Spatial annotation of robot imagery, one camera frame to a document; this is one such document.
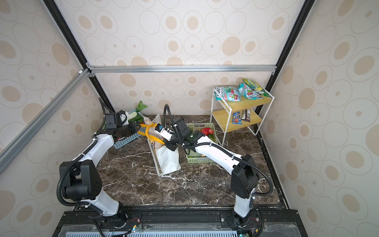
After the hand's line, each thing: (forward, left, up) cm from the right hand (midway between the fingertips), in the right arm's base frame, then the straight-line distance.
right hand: (165, 138), depth 80 cm
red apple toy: (+20, -24, -17) cm, 35 cm away
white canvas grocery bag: (-7, +1, -11) cm, 13 cm away
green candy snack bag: (+21, -35, +13) cm, 43 cm away
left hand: (+12, +15, +1) cm, 19 cm away
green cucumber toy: (+31, +27, -15) cm, 43 cm away
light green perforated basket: (+18, -26, -15) cm, 35 cm away
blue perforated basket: (+6, +15, -1) cm, 16 cm away
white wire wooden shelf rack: (+9, -36, +8) cm, 38 cm away
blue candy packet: (+20, -44, -5) cm, 48 cm away
